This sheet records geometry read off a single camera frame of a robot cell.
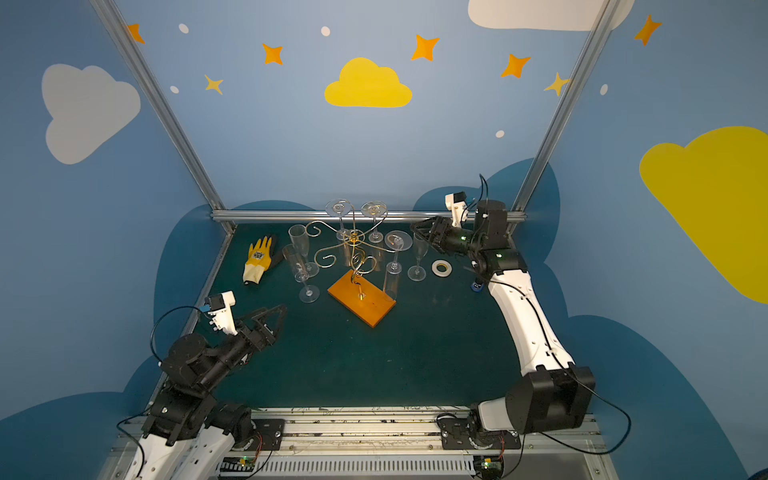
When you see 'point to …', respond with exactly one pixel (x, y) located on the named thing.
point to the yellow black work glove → (262, 256)
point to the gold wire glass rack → (353, 292)
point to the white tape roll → (441, 262)
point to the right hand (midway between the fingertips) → (417, 226)
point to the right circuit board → (488, 468)
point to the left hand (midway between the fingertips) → (275, 306)
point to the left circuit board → (238, 464)
